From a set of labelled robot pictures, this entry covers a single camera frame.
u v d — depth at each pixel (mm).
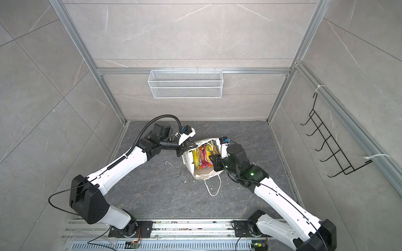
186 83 1009
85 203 419
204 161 858
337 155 643
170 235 730
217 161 632
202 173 790
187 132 633
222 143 637
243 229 734
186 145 672
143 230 733
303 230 390
